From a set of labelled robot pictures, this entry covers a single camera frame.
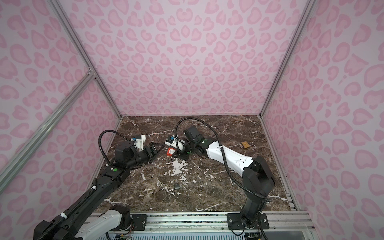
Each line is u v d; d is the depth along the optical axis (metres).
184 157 0.71
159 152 0.69
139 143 0.72
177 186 0.84
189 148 0.69
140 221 0.73
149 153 0.68
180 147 0.69
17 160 0.53
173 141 0.69
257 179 0.45
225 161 0.49
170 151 0.78
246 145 1.01
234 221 0.74
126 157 0.60
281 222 0.74
